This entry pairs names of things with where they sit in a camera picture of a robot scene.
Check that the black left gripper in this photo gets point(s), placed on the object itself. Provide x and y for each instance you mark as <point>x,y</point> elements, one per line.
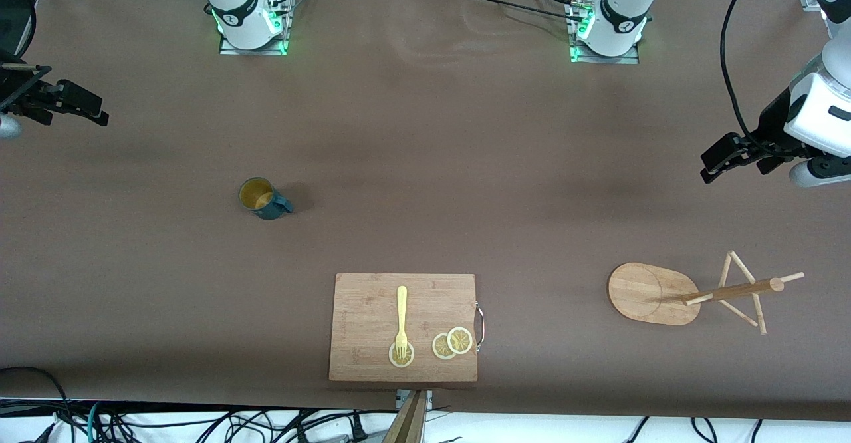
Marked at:
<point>773,121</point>

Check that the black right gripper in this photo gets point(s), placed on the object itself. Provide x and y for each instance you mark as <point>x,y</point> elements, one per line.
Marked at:
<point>18,92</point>

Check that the teal mug with yellow inside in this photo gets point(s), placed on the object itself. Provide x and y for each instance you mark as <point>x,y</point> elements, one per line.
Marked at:
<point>269,210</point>

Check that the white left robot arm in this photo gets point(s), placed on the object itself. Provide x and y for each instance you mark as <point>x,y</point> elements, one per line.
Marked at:
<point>621,10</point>

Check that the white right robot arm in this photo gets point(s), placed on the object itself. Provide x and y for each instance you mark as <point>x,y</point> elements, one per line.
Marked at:
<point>233,4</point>

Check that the wooden mug rack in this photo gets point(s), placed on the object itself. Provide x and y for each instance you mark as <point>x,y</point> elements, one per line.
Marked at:
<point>645,293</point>

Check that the brown table cover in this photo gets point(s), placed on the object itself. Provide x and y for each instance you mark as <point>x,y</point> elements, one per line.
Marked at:
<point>425,130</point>

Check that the lemon slice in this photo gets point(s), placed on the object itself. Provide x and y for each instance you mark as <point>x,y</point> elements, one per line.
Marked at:
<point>460,340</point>
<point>392,360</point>
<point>439,348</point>

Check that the wooden cutting board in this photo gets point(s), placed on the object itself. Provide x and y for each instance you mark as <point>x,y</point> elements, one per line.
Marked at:
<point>365,316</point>

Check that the yellow plastic fork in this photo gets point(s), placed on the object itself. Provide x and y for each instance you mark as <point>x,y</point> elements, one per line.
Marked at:
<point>401,310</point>

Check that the black power plug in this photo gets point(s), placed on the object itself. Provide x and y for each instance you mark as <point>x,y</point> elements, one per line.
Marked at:
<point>359,430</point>

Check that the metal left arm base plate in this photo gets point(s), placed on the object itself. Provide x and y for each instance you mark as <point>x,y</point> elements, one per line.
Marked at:
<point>628,59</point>

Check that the wooden camera mount bracket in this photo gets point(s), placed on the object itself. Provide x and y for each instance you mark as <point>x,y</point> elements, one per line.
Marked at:
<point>409,423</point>

